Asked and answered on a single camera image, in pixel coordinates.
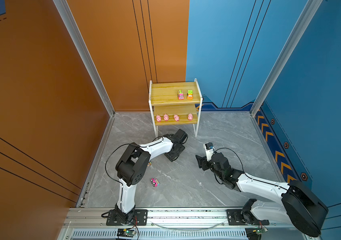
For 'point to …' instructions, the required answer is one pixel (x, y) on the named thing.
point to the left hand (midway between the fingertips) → (180, 150)
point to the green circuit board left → (126, 232)
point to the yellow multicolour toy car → (149, 164)
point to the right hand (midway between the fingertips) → (200, 154)
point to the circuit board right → (255, 233)
